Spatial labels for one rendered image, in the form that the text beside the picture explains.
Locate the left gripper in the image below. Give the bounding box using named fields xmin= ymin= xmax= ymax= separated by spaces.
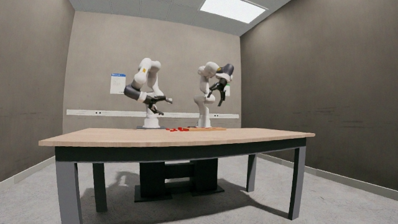
xmin=207 ymin=78 xmax=227 ymax=106

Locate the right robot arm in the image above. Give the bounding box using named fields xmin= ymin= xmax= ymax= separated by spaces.
xmin=124 ymin=58 xmax=164 ymax=128

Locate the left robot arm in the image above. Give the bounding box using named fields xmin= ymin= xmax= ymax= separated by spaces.
xmin=194 ymin=62 xmax=234 ymax=128

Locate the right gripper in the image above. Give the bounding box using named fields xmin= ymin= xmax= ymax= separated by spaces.
xmin=143 ymin=95 xmax=172 ymax=115

